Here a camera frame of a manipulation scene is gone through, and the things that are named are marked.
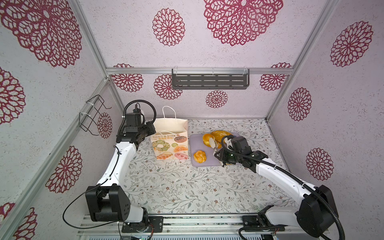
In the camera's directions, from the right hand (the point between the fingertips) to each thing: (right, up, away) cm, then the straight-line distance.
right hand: (215, 153), depth 81 cm
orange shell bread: (+6, -5, -7) cm, 10 cm away
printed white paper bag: (-25, +6, +2) cm, 25 cm away
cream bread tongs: (-1, +4, +4) cm, 6 cm away
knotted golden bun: (-7, -4, +13) cm, 16 cm away
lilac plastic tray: (-9, +3, +25) cm, 27 cm away
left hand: (-35, +13, +2) cm, 37 cm away
